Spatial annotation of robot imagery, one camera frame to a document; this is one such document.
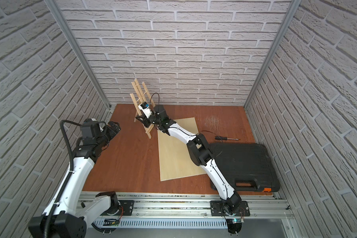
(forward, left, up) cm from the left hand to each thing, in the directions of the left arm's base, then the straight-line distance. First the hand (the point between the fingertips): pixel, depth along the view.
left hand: (115, 124), depth 77 cm
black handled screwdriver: (+6, -66, -22) cm, 70 cm away
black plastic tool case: (-17, -72, -14) cm, 76 cm away
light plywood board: (-10, -32, -23) cm, 41 cm away
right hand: (+13, -9, -7) cm, 17 cm away
